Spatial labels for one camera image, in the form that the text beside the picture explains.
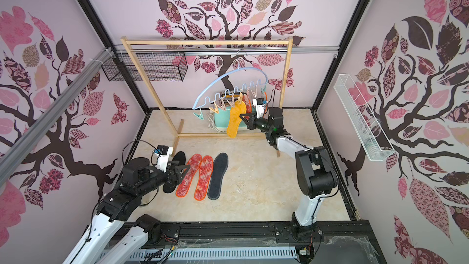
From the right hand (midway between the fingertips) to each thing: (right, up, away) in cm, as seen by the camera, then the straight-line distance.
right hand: (240, 116), depth 87 cm
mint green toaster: (-10, -1, +9) cm, 13 cm away
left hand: (-23, -22, -15) cm, 35 cm away
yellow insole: (-1, +2, -2) cm, 3 cm away
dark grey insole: (-11, -26, +7) cm, 29 cm away
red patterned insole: (-24, -24, +8) cm, 35 cm away
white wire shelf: (+54, +15, +5) cm, 56 cm away
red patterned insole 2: (-18, -30, +3) cm, 36 cm away
